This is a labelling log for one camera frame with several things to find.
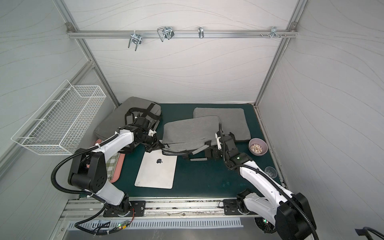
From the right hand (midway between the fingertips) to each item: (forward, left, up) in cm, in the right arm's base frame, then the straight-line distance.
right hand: (217, 147), depth 84 cm
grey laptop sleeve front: (+7, +19, -2) cm, 21 cm away
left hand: (-1, +31, 0) cm, 31 cm away
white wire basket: (-5, +76, +22) cm, 79 cm away
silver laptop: (-12, +35, -10) cm, 38 cm away
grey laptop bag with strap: (+27, +67, -4) cm, 72 cm away
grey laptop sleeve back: (+27, -14, -8) cm, 31 cm away
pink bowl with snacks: (+5, -26, -8) cm, 28 cm away
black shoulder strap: (+29, +49, -4) cm, 57 cm away
